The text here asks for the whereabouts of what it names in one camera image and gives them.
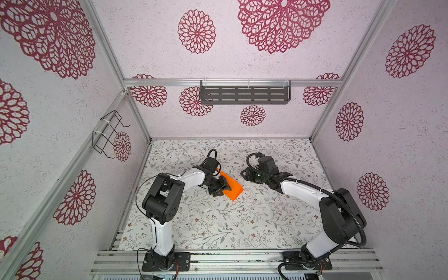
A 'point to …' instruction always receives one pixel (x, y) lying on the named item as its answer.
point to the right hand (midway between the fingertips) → (242, 171)
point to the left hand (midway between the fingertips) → (227, 192)
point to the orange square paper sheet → (236, 188)
